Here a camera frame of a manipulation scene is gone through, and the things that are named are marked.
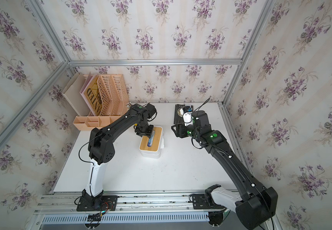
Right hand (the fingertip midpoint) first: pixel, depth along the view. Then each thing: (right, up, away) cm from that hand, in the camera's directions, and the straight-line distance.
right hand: (178, 126), depth 75 cm
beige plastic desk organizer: (-52, +18, +44) cm, 70 cm away
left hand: (-17, -8, +15) cm, 24 cm away
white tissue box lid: (-12, -12, +9) cm, 20 cm away
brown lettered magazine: (-56, +18, +21) cm, 63 cm away
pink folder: (-58, +28, +18) cm, 67 cm away
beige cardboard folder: (-66, +22, +14) cm, 71 cm away
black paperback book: (+3, +2, +32) cm, 33 cm away
